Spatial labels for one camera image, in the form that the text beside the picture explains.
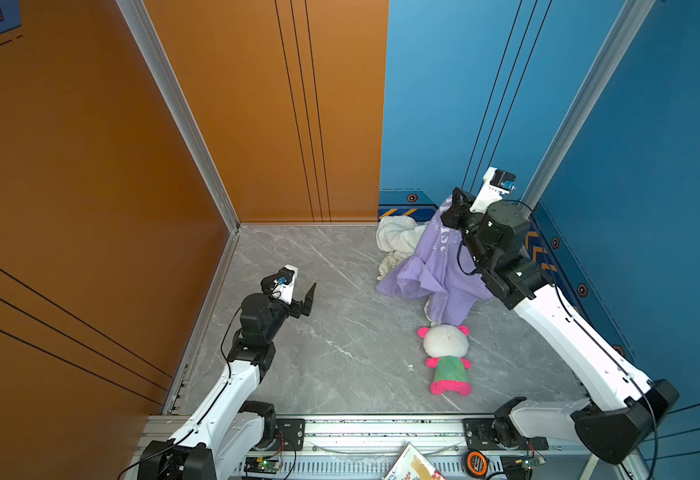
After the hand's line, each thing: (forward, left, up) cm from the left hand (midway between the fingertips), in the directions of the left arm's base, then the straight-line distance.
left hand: (297, 276), depth 80 cm
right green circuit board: (-39, -57, -19) cm, 72 cm away
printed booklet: (-40, -29, -16) cm, 53 cm away
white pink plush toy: (-13, -42, -14) cm, 46 cm away
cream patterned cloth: (+19, -28, -18) cm, 38 cm away
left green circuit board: (-40, +6, -21) cm, 46 cm away
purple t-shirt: (-1, -38, +5) cm, 38 cm away
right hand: (+7, -37, +25) cm, 45 cm away
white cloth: (+26, -31, -10) cm, 41 cm away
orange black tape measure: (-40, -44, -16) cm, 61 cm away
